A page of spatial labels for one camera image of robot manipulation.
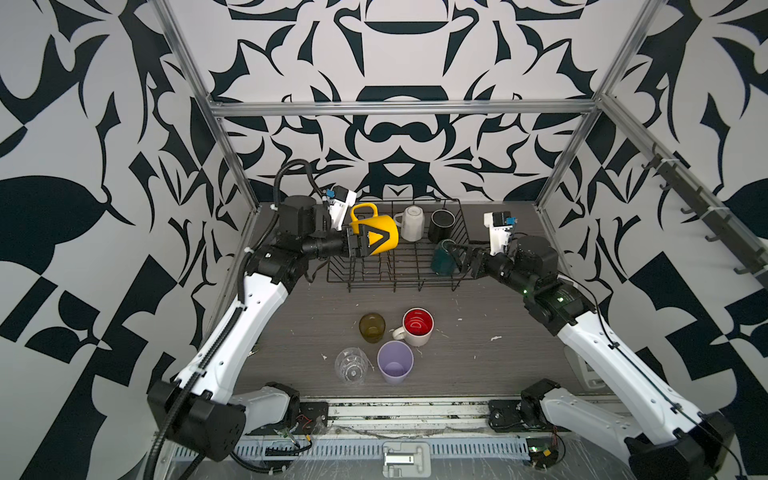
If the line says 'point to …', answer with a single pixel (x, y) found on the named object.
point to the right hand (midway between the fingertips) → (461, 243)
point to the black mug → (441, 225)
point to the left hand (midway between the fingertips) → (380, 229)
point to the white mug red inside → (417, 327)
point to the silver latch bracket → (406, 459)
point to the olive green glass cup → (372, 327)
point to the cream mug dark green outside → (443, 257)
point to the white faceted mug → (411, 223)
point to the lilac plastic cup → (395, 360)
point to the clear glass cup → (351, 365)
